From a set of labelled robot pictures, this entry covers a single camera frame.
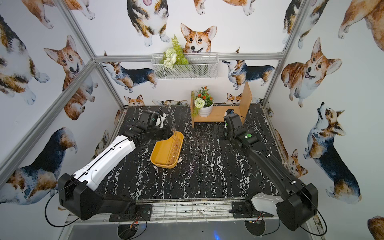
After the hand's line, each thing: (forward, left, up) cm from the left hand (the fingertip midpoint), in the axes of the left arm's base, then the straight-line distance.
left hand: (172, 129), depth 80 cm
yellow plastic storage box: (-3, +7, -22) cm, 24 cm away
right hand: (0, -28, +2) cm, 28 cm away
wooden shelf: (+21, -43, -7) cm, 48 cm away
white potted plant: (+20, -17, -1) cm, 26 cm away
